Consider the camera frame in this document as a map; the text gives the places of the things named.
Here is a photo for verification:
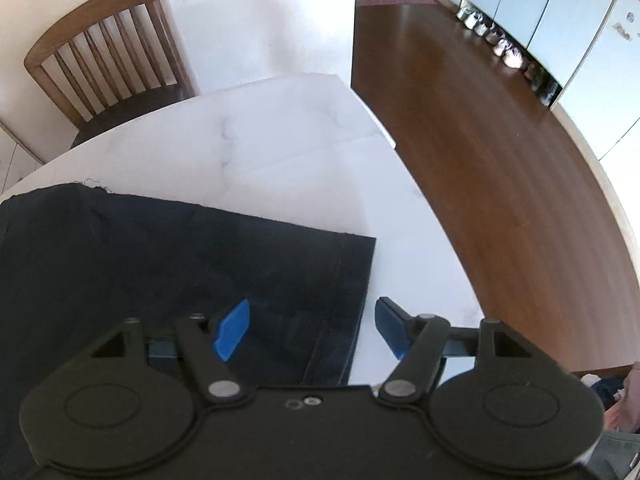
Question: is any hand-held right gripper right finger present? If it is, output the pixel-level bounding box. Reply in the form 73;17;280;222
375;297;533;406

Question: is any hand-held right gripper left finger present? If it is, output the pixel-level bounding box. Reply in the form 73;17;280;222
91;298;252;406

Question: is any dark navy t-shirt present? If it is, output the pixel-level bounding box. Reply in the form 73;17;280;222
0;182;377;480

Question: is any pale pink garment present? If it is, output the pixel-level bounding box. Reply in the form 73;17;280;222
605;360;640;433

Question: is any grey garment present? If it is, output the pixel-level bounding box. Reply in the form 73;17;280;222
585;430;640;480

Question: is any white side cabinet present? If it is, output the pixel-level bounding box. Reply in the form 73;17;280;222
0;121;46;196

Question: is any row of shoes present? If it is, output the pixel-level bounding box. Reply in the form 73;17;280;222
456;2;563;107

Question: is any wooden chair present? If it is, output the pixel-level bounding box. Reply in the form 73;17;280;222
23;0;198;150

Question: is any white cabinet unit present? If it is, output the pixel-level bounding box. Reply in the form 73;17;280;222
415;0;640;161

